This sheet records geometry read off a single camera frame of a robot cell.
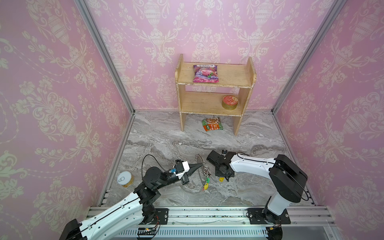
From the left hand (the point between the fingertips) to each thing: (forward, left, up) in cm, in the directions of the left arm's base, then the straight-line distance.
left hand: (201, 165), depth 62 cm
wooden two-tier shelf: (+64, -10, -9) cm, 65 cm away
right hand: (+8, -13, -28) cm, 32 cm away
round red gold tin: (+43, -18, -3) cm, 47 cm away
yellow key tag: (-6, -2, -6) cm, 9 cm away
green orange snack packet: (+46, -10, -28) cm, 55 cm away
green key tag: (-4, -3, -4) cm, 7 cm away
